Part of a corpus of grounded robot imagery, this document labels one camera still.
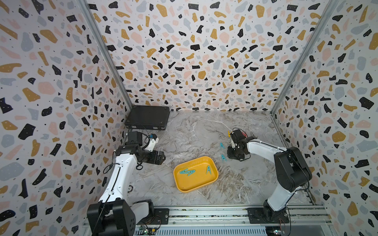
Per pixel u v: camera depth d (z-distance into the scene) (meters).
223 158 0.95
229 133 0.83
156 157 0.71
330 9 0.72
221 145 1.00
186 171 0.89
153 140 0.74
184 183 0.84
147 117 1.20
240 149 0.71
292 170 0.48
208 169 0.90
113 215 0.38
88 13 0.71
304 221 0.73
